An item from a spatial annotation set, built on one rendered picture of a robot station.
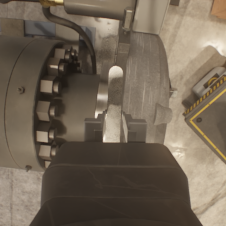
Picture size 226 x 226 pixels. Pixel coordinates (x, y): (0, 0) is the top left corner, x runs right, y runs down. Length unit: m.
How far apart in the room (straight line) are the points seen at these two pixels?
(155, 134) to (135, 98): 0.10
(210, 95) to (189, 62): 0.37
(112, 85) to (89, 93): 0.44
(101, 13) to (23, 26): 0.74
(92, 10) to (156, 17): 0.18
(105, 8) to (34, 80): 0.29
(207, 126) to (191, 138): 0.44
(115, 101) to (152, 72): 0.26
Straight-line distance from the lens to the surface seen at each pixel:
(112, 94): 0.16
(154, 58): 0.43
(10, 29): 1.21
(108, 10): 0.51
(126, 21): 0.40
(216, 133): 1.33
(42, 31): 1.14
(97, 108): 0.52
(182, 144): 1.67
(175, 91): 0.66
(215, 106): 1.23
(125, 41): 0.40
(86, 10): 0.52
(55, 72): 0.56
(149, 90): 0.38
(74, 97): 0.59
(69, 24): 0.62
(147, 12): 0.50
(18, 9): 1.50
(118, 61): 0.43
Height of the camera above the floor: 1.29
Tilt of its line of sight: 69 degrees down
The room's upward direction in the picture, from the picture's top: 180 degrees counter-clockwise
